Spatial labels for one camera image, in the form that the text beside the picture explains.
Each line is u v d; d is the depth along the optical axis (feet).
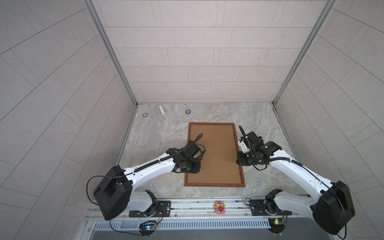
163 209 2.33
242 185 2.55
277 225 2.23
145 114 3.56
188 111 3.66
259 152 1.88
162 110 3.63
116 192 1.30
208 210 2.33
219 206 2.28
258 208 2.33
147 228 2.11
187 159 2.01
